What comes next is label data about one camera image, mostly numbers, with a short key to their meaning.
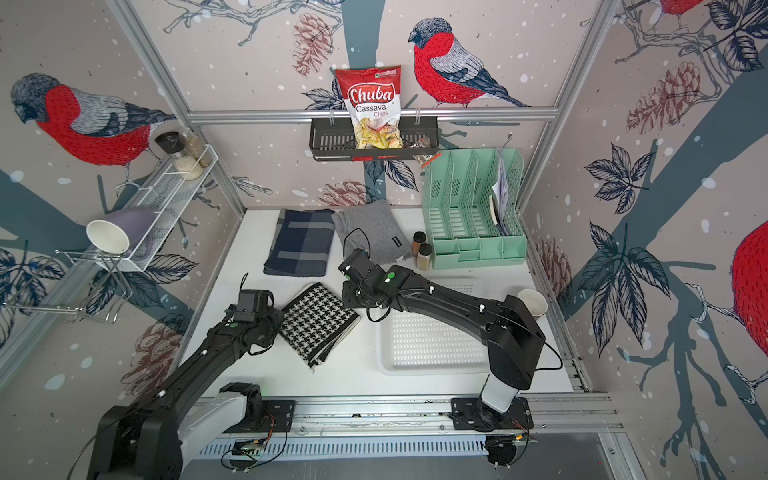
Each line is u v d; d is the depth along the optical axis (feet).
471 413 2.39
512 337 1.40
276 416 2.39
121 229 2.00
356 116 2.76
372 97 2.65
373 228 3.67
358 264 1.98
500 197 3.03
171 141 2.55
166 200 2.65
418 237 3.30
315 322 2.81
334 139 3.12
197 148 2.82
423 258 3.18
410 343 2.81
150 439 1.32
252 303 2.21
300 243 3.52
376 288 1.92
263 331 2.39
